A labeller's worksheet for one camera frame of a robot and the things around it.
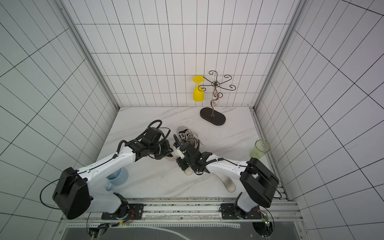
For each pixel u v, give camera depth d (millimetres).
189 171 823
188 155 644
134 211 723
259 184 429
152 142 648
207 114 1153
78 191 400
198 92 969
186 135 944
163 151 715
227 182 831
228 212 724
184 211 745
